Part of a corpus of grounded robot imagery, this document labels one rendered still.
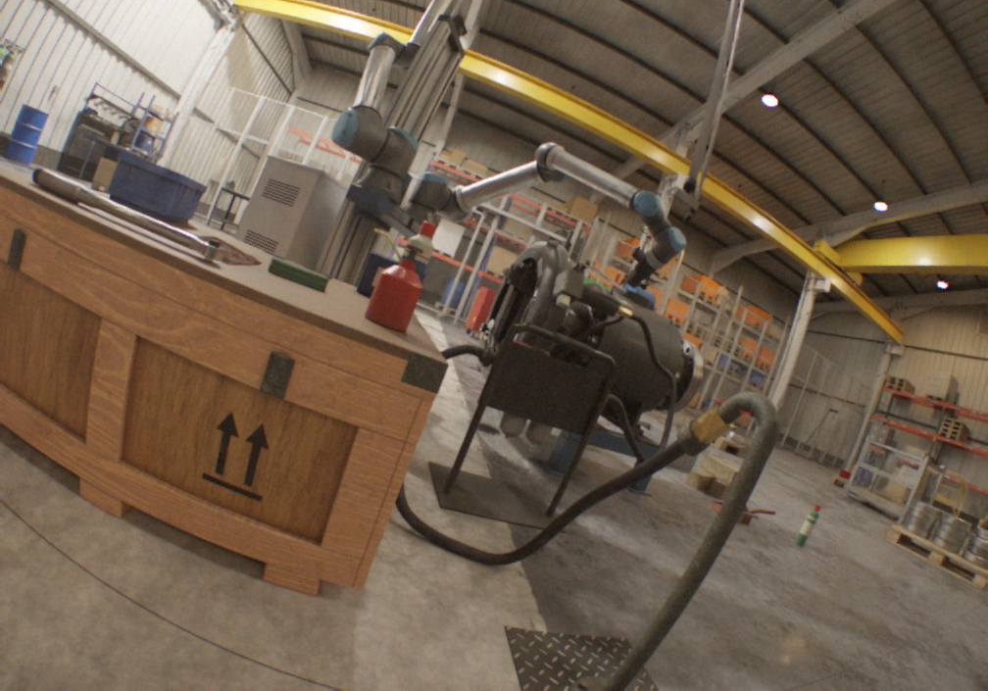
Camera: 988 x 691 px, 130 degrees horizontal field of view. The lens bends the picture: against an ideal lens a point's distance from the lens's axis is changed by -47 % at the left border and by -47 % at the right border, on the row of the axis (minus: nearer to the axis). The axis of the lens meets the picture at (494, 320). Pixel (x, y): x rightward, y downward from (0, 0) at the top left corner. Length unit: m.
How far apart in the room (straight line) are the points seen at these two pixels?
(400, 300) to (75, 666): 0.74
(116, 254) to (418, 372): 0.49
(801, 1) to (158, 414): 9.86
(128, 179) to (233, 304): 0.64
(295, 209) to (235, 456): 1.35
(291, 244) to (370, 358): 1.31
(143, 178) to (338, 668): 1.07
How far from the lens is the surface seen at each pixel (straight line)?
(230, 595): 0.77
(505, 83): 10.18
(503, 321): 2.12
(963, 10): 10.04
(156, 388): 0.73
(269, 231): 1.95
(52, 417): 0.90
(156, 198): 1.15
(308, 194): 1.88
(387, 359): 0.60
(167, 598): 0.75
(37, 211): 0.85
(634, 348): 2.09
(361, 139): 1.67
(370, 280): 1.19
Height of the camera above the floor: 0.56
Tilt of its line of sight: 1 degrees down
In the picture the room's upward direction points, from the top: 22 degrees clockwise
